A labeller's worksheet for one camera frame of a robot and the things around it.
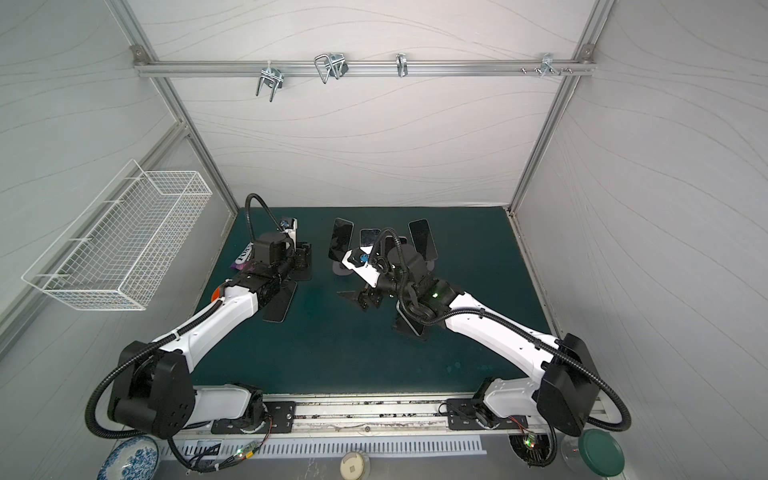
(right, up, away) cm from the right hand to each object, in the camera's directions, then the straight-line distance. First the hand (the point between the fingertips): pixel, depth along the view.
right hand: (353, 267), depth 72 cm
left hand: (-17, +7, +15) cm, 24 cm away
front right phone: (+16, -17, +8) cm, 25 cm away
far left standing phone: (-7, +7, +25) cm, 27 cm away
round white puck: (+1, -39, -13) cm, 41 cm away
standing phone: (+2, +8, +24) cm, 25 cm away
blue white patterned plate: (-50, -43, -4) cm, 66 cm away
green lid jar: (+53, -37, -11) cm, 65 cm away
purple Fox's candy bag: (-42, -2, +30) cm, 52 cm away
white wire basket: (-55, +3, -5) cm, 55 cm away
